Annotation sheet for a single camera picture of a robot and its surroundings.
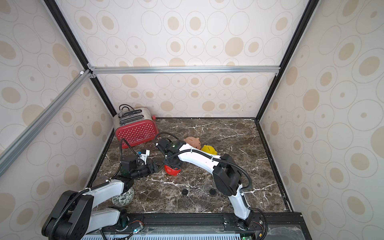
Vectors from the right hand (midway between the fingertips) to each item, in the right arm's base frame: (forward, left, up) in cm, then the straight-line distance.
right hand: (174, 162), depth 87 cm
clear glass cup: (-11, +42, -4) cm, 44 cm away
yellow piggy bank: (+10, -21, 0) cm, 23 cm away
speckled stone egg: (-19, +26, -7) cm, 33 cm away
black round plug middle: (-14, -7, -8) cm, 17 cm away
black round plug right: (-13, -23, -8) cm, 27 cm away
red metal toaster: (+19, +26, +10) cm, 33 cm away
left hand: (-3, +4, +2) cm, 5 cm away
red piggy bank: (-5, +1, 0) cm, 6 cm away
